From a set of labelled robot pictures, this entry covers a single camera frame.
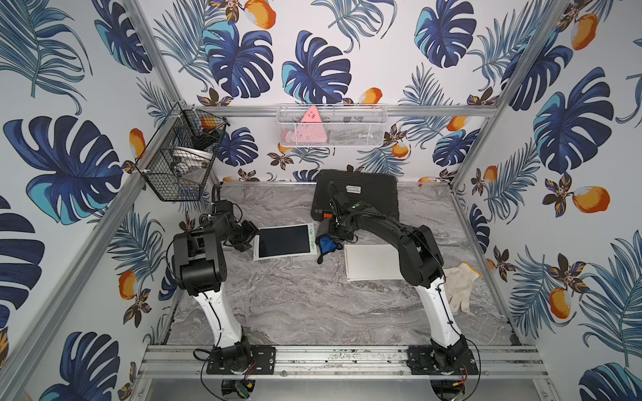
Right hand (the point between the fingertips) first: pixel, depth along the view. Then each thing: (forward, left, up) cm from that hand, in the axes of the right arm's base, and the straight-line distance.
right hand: (330, 236), depth 100 cm
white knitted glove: (-18, -46, -3) cm, 50 cm away
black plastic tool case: (+23, -21, +4) cm, 31 cm away
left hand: (0, +30, +2) cm, 30 cm away
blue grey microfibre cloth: (-5, +1, +2) cm, 6 cm away
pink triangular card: (+24, +7, +33) cm, 42 cm away
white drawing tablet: (-10, -16, -2) cm, 19 cm away
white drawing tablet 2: (0, +19, -4) cm, 19 cm away
